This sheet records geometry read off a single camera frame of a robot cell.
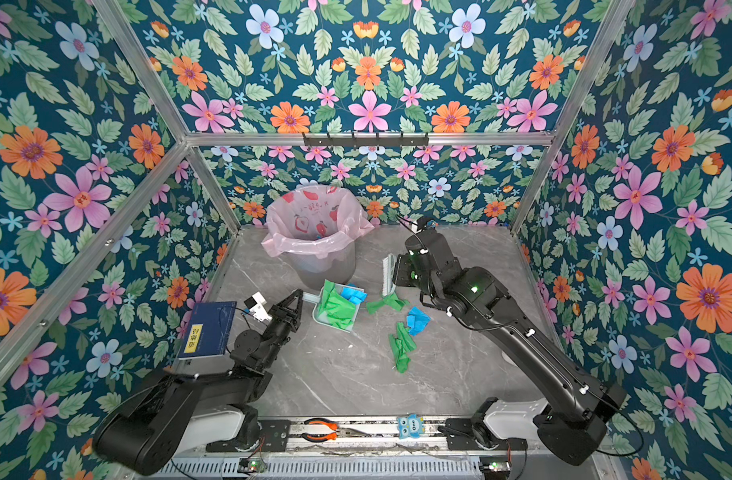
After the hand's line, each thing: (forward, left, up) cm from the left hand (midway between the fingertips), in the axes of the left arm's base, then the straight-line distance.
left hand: (305, 287), depth 76 cm
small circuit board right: (-39, -45, -23) cm, 64 cm away
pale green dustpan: (-1, -2, -4) cm, 5 cm away
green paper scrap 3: (-10, -25, -20) cm, 33 cm away
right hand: (-1, -24, +11) cm, 26 cm away
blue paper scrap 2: (-1, -31, -22) cm, 38 cm away
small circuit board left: (-35, +12, -22) cm, 43 cm away
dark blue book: (0, +34, -21) cm, 40 cm away
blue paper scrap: (-1, -13, -5) cm, 13 cm away
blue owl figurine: (-30, -25, -20) cm, 44 cm away
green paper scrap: (-4, -8, -5) cm, 10 cm away
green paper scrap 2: (+7, -23, -22) cm, 32 cm away
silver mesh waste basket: (+17, -5, -15) cm, 24 cm away
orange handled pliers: (-31, -4, -22) cm, 38 cm away
